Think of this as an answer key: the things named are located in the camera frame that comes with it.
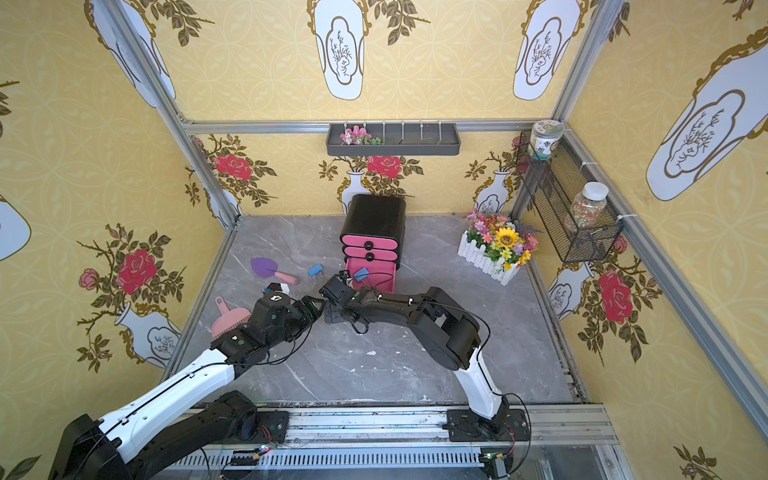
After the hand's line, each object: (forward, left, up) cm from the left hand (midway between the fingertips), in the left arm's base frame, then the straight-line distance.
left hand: (312, 305), depth 82 cm
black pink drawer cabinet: (+27, -17, +3) cm, 32 cm away
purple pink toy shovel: (+22, +21, -13) cm, 33 cm away
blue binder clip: (+20, +4, -12) cm, 23 cm away
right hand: (+7, -8, -12) cm, 16 cm away
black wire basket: (+37, -77, +11) cm, 86 cm away
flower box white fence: (+16, -55, +4) cm, 57 cm away
